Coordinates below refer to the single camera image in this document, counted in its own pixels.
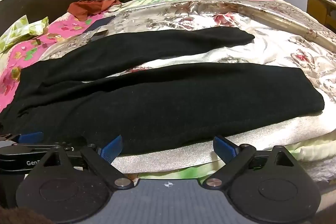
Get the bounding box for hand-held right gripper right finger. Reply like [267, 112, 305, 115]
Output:
[203, 135, 303, 190]

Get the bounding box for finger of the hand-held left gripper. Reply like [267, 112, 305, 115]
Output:
[0, 132, 44, 146]

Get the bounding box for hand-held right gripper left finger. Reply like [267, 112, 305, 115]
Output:
[34, 135, 134, 190]

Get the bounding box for black pants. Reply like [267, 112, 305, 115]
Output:
[0, 27, 325, 155]

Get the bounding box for person's left forearm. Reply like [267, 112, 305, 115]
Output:
[0, 207, 54, 224]

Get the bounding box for white textured blanket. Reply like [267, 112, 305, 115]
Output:
[115, 114, 336, 169]

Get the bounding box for green and white pillow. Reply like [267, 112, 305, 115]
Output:
[0, 15, 49, 54]

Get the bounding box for pink printed bed sheet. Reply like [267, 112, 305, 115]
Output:
[0, 0, 276, 114]

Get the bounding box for floral satin quilt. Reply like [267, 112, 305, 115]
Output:
[39, 0, 336, 135]

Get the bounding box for dark wooden headboard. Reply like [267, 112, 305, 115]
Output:
[0, 0, 82, 35]

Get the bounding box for orange-red cloth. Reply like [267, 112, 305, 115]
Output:
[67, 0, 122, 21]

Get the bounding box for wooden side cabinet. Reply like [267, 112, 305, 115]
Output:
[307, 0, 336, 33]

